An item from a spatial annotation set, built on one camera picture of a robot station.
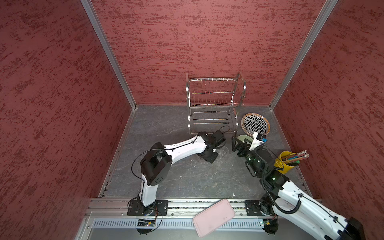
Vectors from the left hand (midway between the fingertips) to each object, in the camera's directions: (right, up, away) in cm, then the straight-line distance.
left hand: (207, 160), depth 85 cm
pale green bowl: (+24, +12, +9) cm, 28 cm away
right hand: (+14, +12, -8) cm, 21 cm away
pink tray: (+2, -24, -14) cm, 28 cm away
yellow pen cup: (+41, -2, -3) cm, 41 cm away
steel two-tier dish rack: (+3, +32, -3) cm, 33 cm away
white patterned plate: (+35, +21, +23) cm, 47 cm away
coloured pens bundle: (+47, +3, -6) cm, 47 cm away
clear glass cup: (+10, +2, +8) cm, 13 cm away
